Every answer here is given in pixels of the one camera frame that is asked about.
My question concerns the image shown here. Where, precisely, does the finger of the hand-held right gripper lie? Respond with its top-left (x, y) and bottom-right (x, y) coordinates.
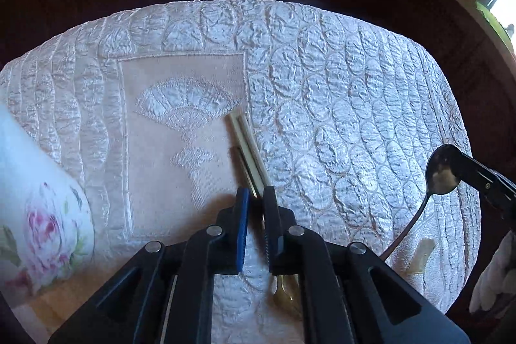
top-left (453, 152), bottom-right (516, 218)

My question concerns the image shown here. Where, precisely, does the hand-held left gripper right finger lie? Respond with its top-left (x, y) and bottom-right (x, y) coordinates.
top-left (262, 186), bottom-right (472, 344)

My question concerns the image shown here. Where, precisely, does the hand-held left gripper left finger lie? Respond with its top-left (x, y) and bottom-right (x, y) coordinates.
top-left (47, 187), bottom-right (251, 344)

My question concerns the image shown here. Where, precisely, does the metal spoon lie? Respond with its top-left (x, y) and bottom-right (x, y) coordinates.
top-left (379, 144), bottom-right (461, 262)

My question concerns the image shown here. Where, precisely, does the person's right hand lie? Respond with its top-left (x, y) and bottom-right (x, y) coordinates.
top-left (469, 231), bottom-right (516, 315)

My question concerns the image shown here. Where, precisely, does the white quilted cloth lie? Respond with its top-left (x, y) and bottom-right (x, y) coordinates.
top-left (0, 0), bottom-right (483, 344)

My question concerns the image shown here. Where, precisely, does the green plastic basin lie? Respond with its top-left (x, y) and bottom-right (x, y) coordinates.
top-left (476, 1), bottom-right (509, 32)

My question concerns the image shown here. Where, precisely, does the white floral porcelain bowl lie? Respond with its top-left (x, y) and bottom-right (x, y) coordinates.
top-left (0, 101), bottom-right (96, 297)

